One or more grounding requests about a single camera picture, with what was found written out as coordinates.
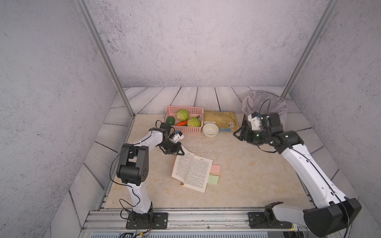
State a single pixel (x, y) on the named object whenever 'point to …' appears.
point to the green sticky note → (213, 179)
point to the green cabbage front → (194, 122)
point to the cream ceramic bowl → (210, 130)
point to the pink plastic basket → (194, 111)
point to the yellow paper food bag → (226, 120)
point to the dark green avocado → (170, 120)
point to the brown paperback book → (191, 170)
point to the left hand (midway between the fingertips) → (184, 153)
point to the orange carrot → (182, 123)
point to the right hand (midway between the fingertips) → (238, 134)
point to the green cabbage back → (182, 115)
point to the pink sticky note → (215, 168)
